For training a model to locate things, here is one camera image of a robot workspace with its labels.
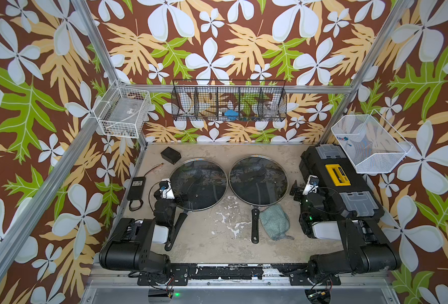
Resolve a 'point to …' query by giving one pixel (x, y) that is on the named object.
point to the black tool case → (343, 192)
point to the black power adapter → (136, 189)
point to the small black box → (171, 155)
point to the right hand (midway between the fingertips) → (305, 182)
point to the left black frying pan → (180, 221)
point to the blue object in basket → (231, 114)
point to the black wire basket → (229, 100)
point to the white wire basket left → (123, 111)
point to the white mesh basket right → (373, 144)
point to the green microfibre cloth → (275, 222)
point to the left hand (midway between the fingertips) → (173, 182)
